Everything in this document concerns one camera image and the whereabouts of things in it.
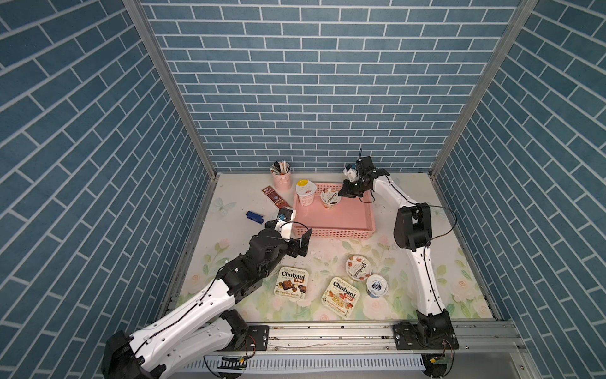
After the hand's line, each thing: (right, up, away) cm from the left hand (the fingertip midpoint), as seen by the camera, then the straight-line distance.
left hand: (305, 227), depth 73 cm
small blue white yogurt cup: (+24, -21, +6) cm, 32 cm away
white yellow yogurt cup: (-1, +12, +29) cm, 32 cm away
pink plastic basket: (+6, +2, +33) cm, 34 cm away
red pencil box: (-13, +6, +35) cm, 38 cm away
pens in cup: (-13, +22, +37) cm, 46 cm away
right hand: (+15, +11, +33) cm, 38 cm away
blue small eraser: (-23, 0, +28) cm, 37 cm away
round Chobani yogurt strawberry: (+19, -16, +12) cm, 28 cm away
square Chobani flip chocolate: (-5, -21, +8) cm, 23 cm away
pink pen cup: (-12, +16, +37) cm, 42 cm away
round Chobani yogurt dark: (+10, +9, +32) cm, 34 cm away
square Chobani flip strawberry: (+12, -25, +6) cm, 28 cm away
